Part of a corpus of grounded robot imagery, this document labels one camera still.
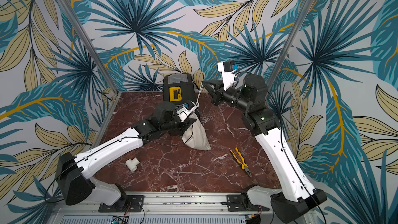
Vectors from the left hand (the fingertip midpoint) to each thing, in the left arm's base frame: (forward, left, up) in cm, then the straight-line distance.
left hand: (192, 118), depth 74 cm
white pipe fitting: (-14, +32, -23) cm, 42 cm away
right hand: (-3, 0, +23) cm, 23 cm away
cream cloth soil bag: (-5, -1, -7) cm, 9 cm away
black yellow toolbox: (+28, +10, -8) cm, 30 cm away
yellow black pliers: (-14, -29, -24) cm, 40 cm away
